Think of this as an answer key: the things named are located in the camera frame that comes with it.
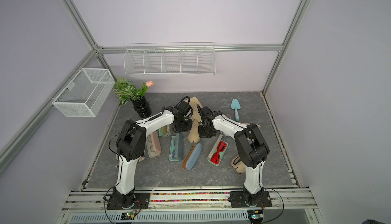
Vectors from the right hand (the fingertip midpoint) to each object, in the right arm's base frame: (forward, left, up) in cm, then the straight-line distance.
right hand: (202, 134), depth 94 cm
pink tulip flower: (+21, +31, +23) cm, 44 cm away
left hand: (+3, +7, +1) cm, 8 cm away
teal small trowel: (+26, -25, -3) cm, 36 cm away
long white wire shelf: (+42, +10, +27) cm, 51 cm away
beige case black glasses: (-18, -19, -1) cm, 26 cm away
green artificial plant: (+15, +43, +24) cm, 52 cm away
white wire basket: (+12, +64, +24) cm, 70 cm away
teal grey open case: (-13, +14, +5) cm, 20 cm away
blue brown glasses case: (-16, +6, +4) cm, 17 cm away
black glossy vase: (+17, +40, +6) cm, 44 cm away
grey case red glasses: (-10, -9, -2) cm, 14 cm away
